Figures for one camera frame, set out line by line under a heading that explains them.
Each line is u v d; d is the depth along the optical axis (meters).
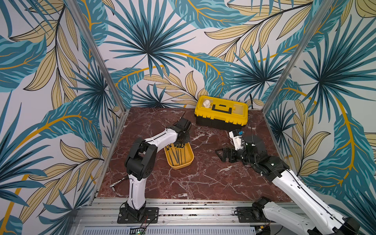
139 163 0.51
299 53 0.84
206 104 0.94
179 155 0.95
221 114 0.97
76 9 0.68
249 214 0.73
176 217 0.73
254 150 0.53
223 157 0.64
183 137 0.75
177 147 0.97
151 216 0.72
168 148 0.97
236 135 0.64
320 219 0.40
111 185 0.81
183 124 0.77
